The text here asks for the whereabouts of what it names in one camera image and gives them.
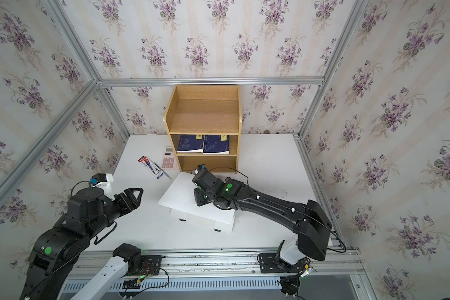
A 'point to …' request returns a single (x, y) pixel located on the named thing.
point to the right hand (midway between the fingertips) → (199, 195)
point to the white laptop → (178, 195)
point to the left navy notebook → (190, 144)
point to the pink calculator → (169, 160)
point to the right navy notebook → (216, 144)
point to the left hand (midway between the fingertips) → (138, 195)
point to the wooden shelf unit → (205, 125)
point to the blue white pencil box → (152, 167)
